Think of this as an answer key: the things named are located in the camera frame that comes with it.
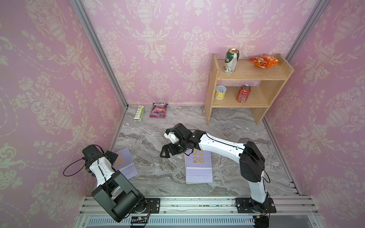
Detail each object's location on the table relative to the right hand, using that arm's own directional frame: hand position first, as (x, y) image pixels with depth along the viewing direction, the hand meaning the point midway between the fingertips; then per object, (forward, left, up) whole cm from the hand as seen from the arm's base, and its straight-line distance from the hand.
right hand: (166, 153), depth 79 cm
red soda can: (+30, -48, +16) cm, 59 cm away
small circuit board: (-28, +15, -16) cm, 36 cm away
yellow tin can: (+35, -35, +13) cm, 51 cm away
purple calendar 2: (+2, +29, -14) cm, 32 cm away
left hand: (-1, +35, -6) cm, 35 cm away
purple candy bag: (+42, +9, -9) cm, 44 cm away
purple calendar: (-5, -18, -7) cm, 20 cm away
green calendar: (-12, -15, -13) cm, 24 cm away
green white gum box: (+39, +24, -7) cm, 46 cm away
